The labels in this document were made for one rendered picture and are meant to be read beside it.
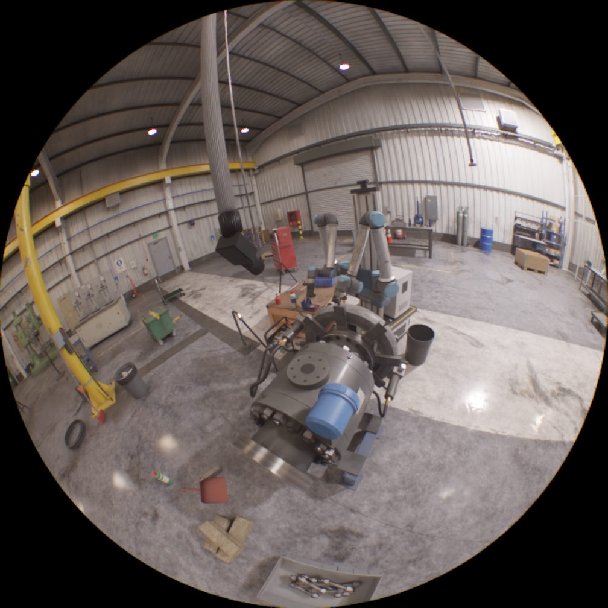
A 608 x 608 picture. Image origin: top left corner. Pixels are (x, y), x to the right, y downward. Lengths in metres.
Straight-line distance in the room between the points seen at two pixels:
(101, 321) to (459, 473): 7.36
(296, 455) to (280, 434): 0.12
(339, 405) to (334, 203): 10.23
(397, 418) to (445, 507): 0.94
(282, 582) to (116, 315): 6.31
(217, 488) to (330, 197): 10.87
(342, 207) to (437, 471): 10.20
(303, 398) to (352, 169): 9.87
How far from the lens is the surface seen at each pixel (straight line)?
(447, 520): 1.81
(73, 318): 11.47
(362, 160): 10.04
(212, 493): 1.91
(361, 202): 2.10
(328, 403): 0.71
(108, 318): 6.49
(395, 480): 1.69
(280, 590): 1.81
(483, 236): 8.79
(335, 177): 10.55
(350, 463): 1.41
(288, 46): 9.19
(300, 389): 0.94
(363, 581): 1.74
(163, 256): 11.35
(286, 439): 0.97
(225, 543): 1.62
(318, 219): 2.04
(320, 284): 2.92
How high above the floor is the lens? 1.63
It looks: 27 degrees down
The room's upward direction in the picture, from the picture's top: 10 degrees counter-clockwise
